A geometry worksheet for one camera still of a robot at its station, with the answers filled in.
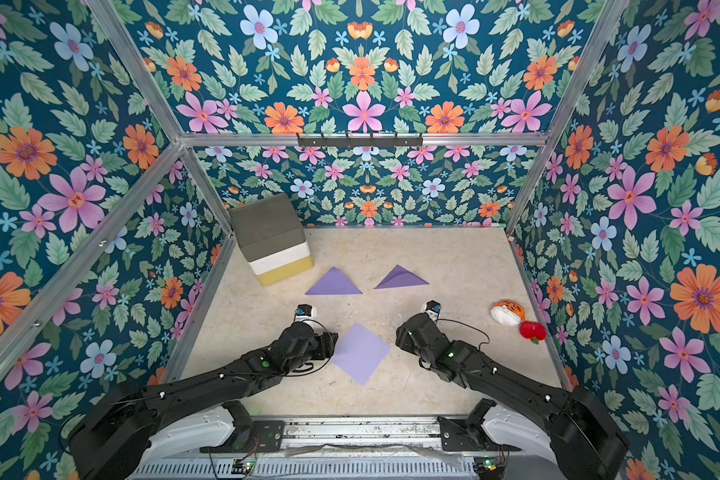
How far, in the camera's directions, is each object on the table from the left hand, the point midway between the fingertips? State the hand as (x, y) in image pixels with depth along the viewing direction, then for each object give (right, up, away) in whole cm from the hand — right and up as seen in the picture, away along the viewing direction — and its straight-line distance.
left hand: (334, 335), depth 85 cm
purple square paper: (+19, +16, +13) cm, 28 cm away
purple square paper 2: (-3, +14, +17) cm, 22 cm away
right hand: (+20, +1, -1) cm, 20 cm away
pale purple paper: (+7, -7, +6) cm, 12 cm away
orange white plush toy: (+52, +6, +4) cm, 52 cm away
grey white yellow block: (-19, +28, +4) cm, 34 cm away
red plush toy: (+60, 0, +4) cm, 60 cm away
